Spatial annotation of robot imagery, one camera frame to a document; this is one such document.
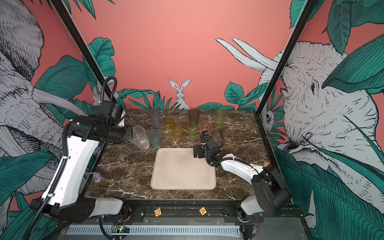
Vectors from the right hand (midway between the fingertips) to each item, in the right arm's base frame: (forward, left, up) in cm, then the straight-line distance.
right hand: (198, 145), depth 88 cm
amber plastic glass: (+25, +23, -9) cm, 35 cm away
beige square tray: (-9, +14, -14) cm, 21 cm away
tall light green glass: (+33, -17, -9) cm, 38 cm away
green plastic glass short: (+20, +4, -7) cm, 22 cm away
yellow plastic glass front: (+23, +16, -10) cm, 30 cm away
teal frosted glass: (+6, +27, +1) cm, 28 cm away
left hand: (-6, +32, +22) cm, 39 cm away
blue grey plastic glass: (+36, +35, -11) cm, 51 cm away
